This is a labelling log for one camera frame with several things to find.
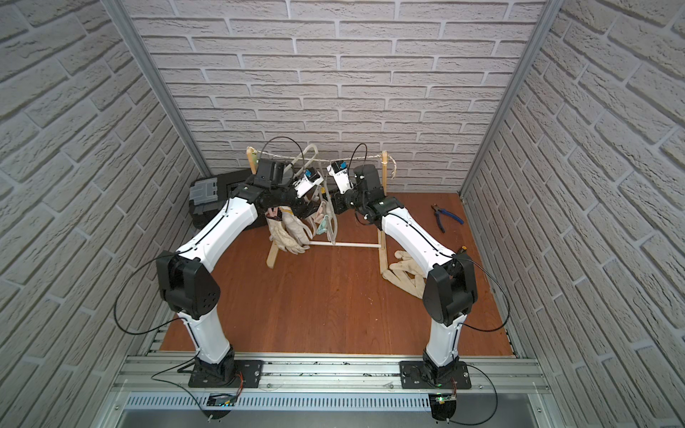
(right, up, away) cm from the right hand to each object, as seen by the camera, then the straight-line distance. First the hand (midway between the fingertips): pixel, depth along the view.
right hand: (329, 194), depth 82 cm
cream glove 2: (+27, -28, +11) cm, 40 cm away
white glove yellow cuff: (-14, -12, +4) cm, 19 cm away
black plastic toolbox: (-45, +1, +13) cm, 47 cm away
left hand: (-3, +1, +2) cm, 4 cm away
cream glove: (-2, -6, -3) cm, 7 cm away
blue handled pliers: (+44, -5, +29) cm, 53 cm away
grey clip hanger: (+1, -6, -2) cm, 7 cm away
